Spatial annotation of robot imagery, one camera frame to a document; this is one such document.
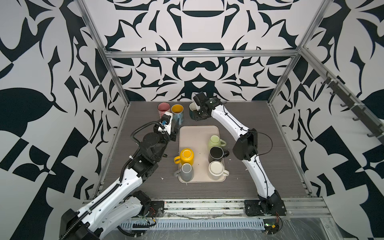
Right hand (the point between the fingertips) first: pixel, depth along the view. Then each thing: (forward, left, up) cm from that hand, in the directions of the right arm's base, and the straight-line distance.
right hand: (197, 114), depth 95 cm
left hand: (-18, +12, +22) cm, 30 cm away
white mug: (-33, -9, -6) cm, 35 cm away
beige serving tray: (-10, 0, -13) cm, 16 cm away
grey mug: (-35, +7, -5) cm, 36 cm away
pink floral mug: (+10, +23, -4) cm, 26 cm away
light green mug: (-16, -10, -4) cm, 20 cm away
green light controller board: (-56, -33, -15) cm, 67 cm away
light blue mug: (+7, +13, -5) cm, 16 cm away
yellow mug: (-26, +6, -4) cm, 27 cm away
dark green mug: (+4, +3, +3) cm, 6 cm away
